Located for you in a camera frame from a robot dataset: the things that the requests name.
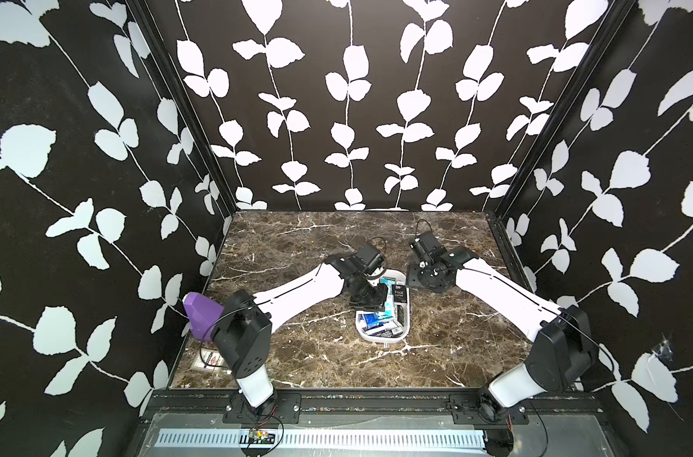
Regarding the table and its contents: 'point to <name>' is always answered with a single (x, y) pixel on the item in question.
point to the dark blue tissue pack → (371, 321)
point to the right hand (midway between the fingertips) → (411, 277)
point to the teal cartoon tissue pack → (389, 306)
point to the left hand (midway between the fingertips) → (387, 305)
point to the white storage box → (391, 325)
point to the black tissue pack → (400, 293)
